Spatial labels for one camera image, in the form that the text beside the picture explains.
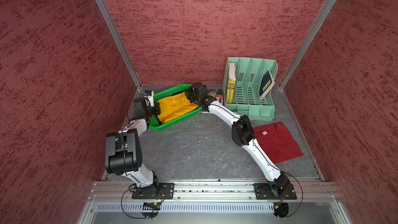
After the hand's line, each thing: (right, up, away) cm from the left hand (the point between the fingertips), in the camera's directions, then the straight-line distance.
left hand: (158, 105), depth 95 cm
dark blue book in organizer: (+73, +15, +8) cm, 75 cm away
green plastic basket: (-2, -13, +2) cm, 13 cm away
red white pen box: (+41, +4, +14) cm, 43 cm away
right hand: (+15, +10, +6) cm, 19 cm away
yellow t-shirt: (+10, -1, +4) cm, 10 cm away
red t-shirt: (+73, -23, -3) cm, 77 cm away
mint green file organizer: (+63, +14, +27) cm, 70 cm away
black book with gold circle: (+37, +9, +20) cm, 43 cm away
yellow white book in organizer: (+45, +13, -5) cm, 47 cm away
